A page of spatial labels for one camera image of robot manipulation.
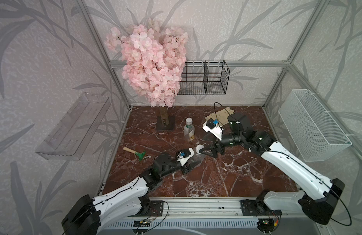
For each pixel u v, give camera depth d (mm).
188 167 663
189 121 865
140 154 924
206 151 575
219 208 752
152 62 634
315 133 601
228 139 559
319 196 386
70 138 666
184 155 607
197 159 689
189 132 915
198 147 652
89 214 406
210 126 552
